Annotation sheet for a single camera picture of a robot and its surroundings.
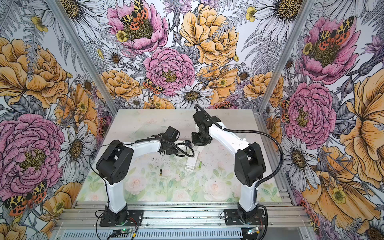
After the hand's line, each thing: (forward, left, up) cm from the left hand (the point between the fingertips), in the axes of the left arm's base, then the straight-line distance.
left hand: (171, 147), depth 99 cm
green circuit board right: (-45, -43, -1) cm, 62 cm away
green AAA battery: (-11, -18, -2) cm, 22 cm away
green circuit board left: (-44, +17, -2) cm, 47 cm away
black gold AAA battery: (-16, +5, -1) cm, 17 cm away
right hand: (-7, -16, +11) cm, 20 cm away
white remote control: (-11, -13, 0) cm, 17 cm away
